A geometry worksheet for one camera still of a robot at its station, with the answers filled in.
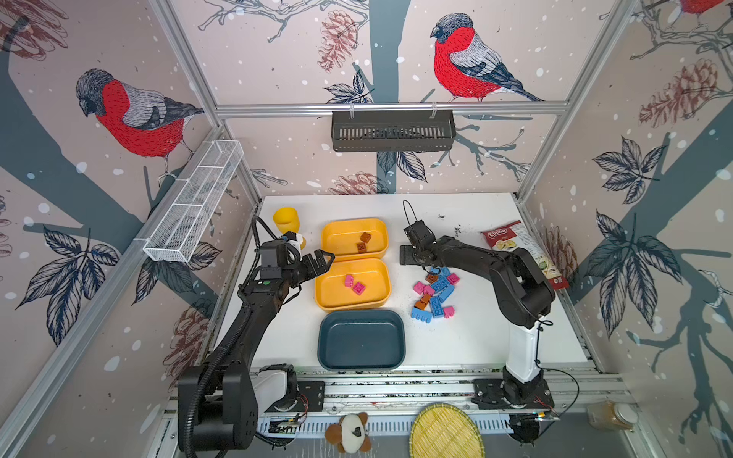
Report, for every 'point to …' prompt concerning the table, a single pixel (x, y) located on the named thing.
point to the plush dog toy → (350, 433)
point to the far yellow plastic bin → (355, 239)
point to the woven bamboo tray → (445, 430)
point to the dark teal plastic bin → (362, 340)
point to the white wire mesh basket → (191, 202)
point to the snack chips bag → (514, 235)
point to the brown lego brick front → (423, 301)
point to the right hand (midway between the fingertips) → (412, 252)
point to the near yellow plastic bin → (353, 283)
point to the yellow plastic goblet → (287, 219)
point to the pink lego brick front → (449, 311)
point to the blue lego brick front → (422, 315)
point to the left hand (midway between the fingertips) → (328, 254)
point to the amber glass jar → (612, 416)
